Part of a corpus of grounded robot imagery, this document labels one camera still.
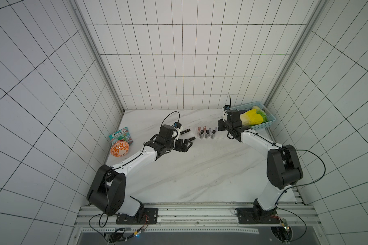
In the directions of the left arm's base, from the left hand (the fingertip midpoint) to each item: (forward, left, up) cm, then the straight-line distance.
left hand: (182, 144), depth 86 cm
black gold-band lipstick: (+13, -20, -5) cm, 24 cm away
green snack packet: (+12, +42, -10) cm, 45 cm away
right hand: (+17, -21, +2) cm, 27 cm away
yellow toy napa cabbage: (+24, -47, -4) cm, 53 cm away
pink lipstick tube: (+14, -10, -5) cm, 18 cm away
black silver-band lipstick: (+12, -12, -6) cm, 18 cm away
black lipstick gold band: (+12, -6, -11) cm, 18 cm away
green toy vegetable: (+32, -56, -5) cm, 65 cm away
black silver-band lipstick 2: (+12, -16, -6) cm, 21 cm away
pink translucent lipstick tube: (+15, -14, -4) cm, 21 cm away
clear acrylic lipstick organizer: (+12, -14, -6) cm, 20 cm away
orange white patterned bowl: (+3, +41, -10) cm, 42 cm away
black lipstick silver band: (+16, -1, -10) cm, 19 cm away
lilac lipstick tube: (+15, -18, -6) cm, 24 cm away
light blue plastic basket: (+38, -50, -6) cm, 63 cm away
